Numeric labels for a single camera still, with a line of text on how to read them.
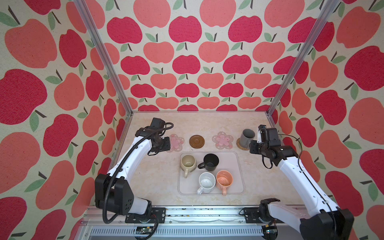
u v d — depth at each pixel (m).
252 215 0.73
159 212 0.75
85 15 0.72
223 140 1.04
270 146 0.59
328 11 0.70
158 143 0.69
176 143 1.02
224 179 0.84
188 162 0.91
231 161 0.93
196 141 1.04
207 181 0.84
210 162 0.90
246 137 0.93
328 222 0.37
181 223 0.73
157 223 0.68
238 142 1.02
